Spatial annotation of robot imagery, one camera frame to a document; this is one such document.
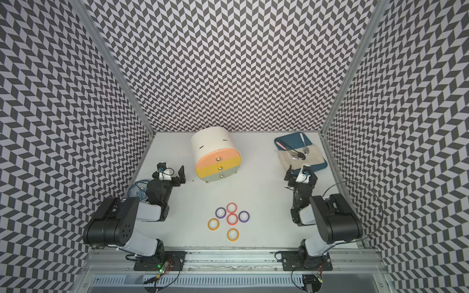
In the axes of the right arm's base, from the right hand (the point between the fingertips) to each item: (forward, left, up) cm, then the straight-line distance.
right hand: (300, 170), depth 89 cm
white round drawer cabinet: (+10, +43, +12) cm, 46 cm away
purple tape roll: (-17, +39, -11) cm, 44 cm away
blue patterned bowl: (-6, +81, -7) cm, 81 cm away
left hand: (+2, +63, 0) cm, 63 cm away
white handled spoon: (+20, -9, -9) cm, 24 cm away
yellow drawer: (-2, +47, +3) cm, 47 cm away
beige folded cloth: (+15, -13, -10) cm, 22 cm away
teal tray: (+30, -6, -11) cm, 33 cm away
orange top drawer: (0, +40, +11) cm, 41 cm away
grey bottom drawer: (-1, +40, -4) cm, 40 cm away
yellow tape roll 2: (-27, +33, -11) cm, 44 cm away
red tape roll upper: (-17, +34, -10) cm, 39 cm away
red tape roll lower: (-20, +35, -10) cm, 42 cm away
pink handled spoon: (+15, -1, -9) cm, 18 cm away
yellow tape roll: (-22, +42, -10) cm, 49 cm away
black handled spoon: (+16, -6, -9) cm, 20 cm away
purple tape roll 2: (-19, +28, -10) cm, 35 cm away
